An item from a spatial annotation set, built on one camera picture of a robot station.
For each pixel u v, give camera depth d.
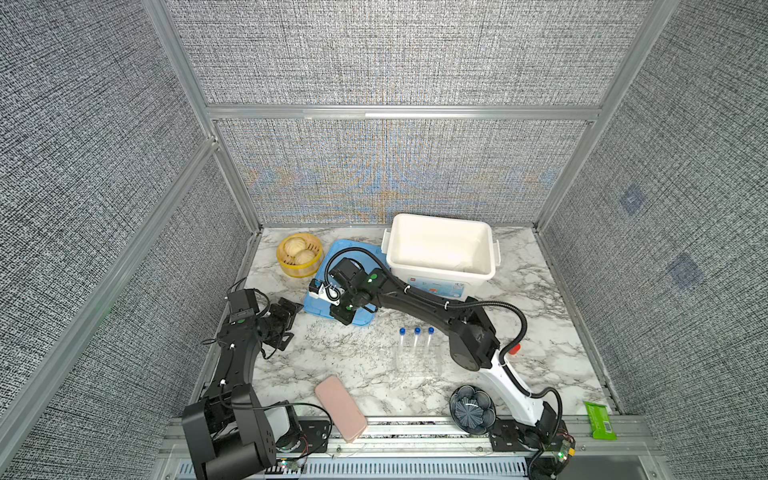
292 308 0.77
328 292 0.78
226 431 0.43
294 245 1.07
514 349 0.86
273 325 0.72
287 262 1.06
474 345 0.56
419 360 0.86
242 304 0.67
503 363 0.59
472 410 0.76
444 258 1.08
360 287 0.68
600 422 0.75
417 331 0.75
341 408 0.77
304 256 1.03
